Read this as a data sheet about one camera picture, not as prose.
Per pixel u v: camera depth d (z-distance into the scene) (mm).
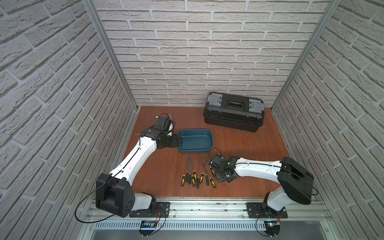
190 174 851
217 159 683
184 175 850
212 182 818
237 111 947
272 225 710
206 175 850
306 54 856
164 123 637
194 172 863
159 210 727
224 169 634
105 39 812
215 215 727
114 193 397
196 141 1031
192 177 834
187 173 852
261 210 659
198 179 832
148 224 725
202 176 843
